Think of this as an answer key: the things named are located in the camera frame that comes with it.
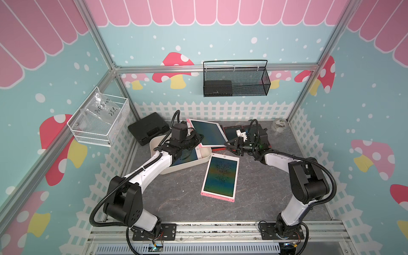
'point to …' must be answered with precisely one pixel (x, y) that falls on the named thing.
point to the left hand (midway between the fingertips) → (205, 137)
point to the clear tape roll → (279, 125)
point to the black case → (149, 127)
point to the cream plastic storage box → (206, 152)
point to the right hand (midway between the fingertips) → (225, 145)
